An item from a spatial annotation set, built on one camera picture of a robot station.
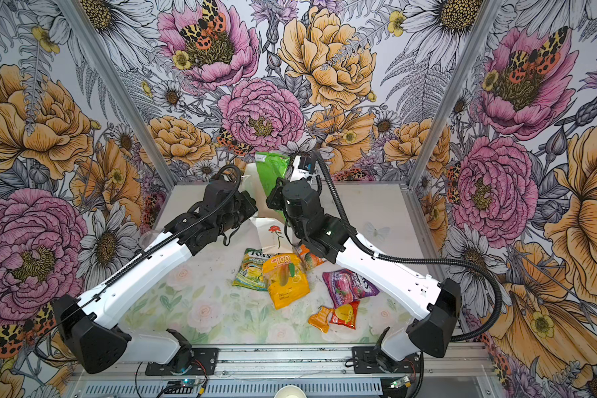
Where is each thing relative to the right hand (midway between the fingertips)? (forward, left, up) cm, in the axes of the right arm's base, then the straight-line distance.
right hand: (274, 187), depth 67 cm
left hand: (+2, +7, -10) cm, 12 cm away
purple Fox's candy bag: (-13, -22, -36) cm, 44 cm away
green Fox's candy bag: (-8, +12, -36) cm, 38 cm away
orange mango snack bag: (-3, -9, -37) cm, 38 cm away
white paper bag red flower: (-5, +2, -11) cm, 12 cm away
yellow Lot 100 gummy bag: (-11, -1, -32) cm, 34 cm away
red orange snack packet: (-22, -20, -37) cm, 47 cm away
